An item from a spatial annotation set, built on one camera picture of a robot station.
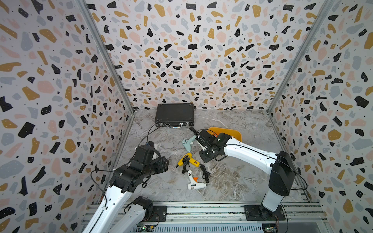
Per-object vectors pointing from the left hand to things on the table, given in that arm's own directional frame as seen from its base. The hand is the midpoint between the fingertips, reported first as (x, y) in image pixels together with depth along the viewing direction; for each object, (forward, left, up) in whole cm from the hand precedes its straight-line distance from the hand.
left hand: (166, 162), depth 71 cm
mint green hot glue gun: (+23, -9, -18) cm, 30 cm away
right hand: (+7, -19, -8) cm, 22 cm away
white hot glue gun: (-6, -13, -18) cm, 23 cm away
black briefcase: (+47, +1, -16) cm, 50 cm away
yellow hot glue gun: (+10, -10, -16) cm, 21 cm away
